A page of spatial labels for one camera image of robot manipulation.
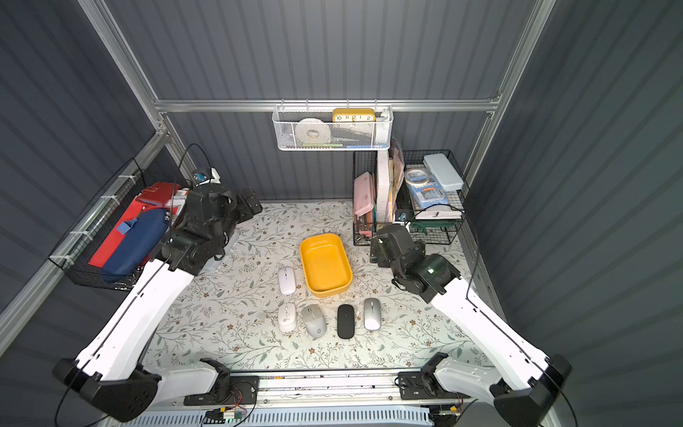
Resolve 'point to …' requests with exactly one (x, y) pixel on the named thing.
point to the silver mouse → (372, 313)
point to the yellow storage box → (325, 263)
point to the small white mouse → (287, 318)
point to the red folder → (155, 196)
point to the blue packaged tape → (424, 189)
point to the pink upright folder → (396, 176)
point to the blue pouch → (140, 236)
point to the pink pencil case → (363, 194)
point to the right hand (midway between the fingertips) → (401, 249)
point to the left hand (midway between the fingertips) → (240, 195)
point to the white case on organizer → (443, 171)
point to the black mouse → (346, 321)
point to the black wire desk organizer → (434, 225)
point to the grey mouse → (315, 324)
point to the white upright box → (382, 185)
